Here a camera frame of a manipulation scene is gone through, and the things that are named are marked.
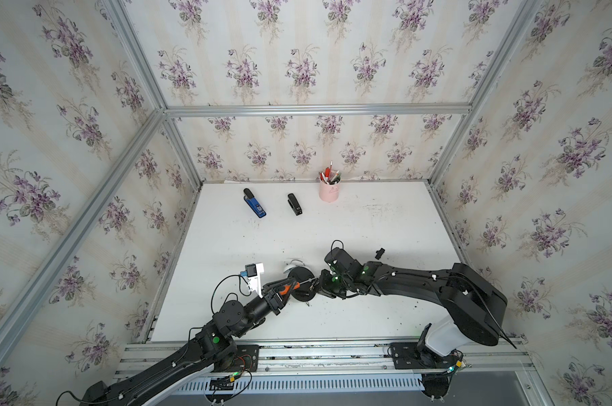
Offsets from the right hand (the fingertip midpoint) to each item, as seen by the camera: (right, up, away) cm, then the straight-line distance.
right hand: (314, 292), depth 82 cm
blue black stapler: (-26, +30, +27) cm, 48 cm away
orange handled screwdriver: (-5, +6, -12) cm, 15 cm away
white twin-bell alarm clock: (-3, +7, -11) cm, 14 cm away
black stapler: (-8, +29, +26) cm, 40 cm away
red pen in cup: (+6, +43, +26) cm, 50 cm away
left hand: (-5, +6, -13) cm, 15 cm away
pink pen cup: (+7, +36, +24) cm, 44 cm away
